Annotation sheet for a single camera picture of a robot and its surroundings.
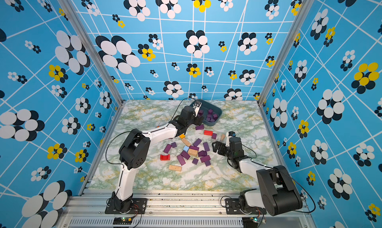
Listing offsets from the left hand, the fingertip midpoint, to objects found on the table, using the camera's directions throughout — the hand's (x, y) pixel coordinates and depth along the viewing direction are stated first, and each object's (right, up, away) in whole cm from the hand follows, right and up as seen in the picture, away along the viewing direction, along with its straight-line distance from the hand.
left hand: (199, 110), depth 95 cm
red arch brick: (-21, -29, -5) cm, 37 cm away
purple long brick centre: (+5, -24, 0) cm, 24 cm away
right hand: (+13, -22, -3) cm, 26 cm away
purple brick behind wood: (-3, -24, -2) cm, 24 cm away
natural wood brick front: (-14, -34, -10) cm, 38 cm away
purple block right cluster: (+2, -27, -4) cm, 27 cm away
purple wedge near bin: (+2, -12, +11) cm, 16 cm away
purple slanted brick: (-9, -28, -4) cm, 29 cm away
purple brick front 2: (+2, -30, -6) cm, 31 cm away
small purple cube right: (+5, -32, -6) cm, 33 cm away
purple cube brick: (+12, -4, +14) cm, 19 cm away
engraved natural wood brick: (-9, -21, +2) cm, 23 cm away
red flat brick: (+6, -15, +7) cm, 18 cm away
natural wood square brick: (-4, -26, -5) cm, 27 cm away
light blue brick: (-8, -24, -3) cm, 26 cm away
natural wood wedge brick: (+16, -18, +3) cm, 24 cm away
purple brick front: (-11, -30, -6) cm, 33 cm away
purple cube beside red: (+10, -17, +4) cm, 20 cm away
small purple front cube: (-3, -31, -6) cm, 32 cm away
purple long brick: (-1, -21, +2) cm, 21 cm away
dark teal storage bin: (+10, -1, +17) cm, 19 cm away
